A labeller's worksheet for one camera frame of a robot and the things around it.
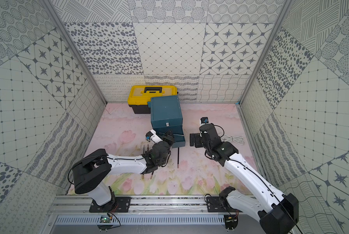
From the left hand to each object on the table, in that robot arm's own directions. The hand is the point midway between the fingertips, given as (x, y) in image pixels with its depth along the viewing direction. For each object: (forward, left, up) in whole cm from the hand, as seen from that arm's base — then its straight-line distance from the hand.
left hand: (173, 128), depth 80 cm
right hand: (-4, -15, -2) cm, 15 cm away
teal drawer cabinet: (+8, +4, +2) cm, 9 cm away
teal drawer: (+6, -2, -11) cm, 13 cm away
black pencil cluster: (-2, +18, -21) cm, 28 cm away
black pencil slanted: (-19, +13, -21) cm, 31 cm away
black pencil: (-8, -3, -21) cm, 22 cm away
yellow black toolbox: (+29, +26, -2) cm, 39 cm away
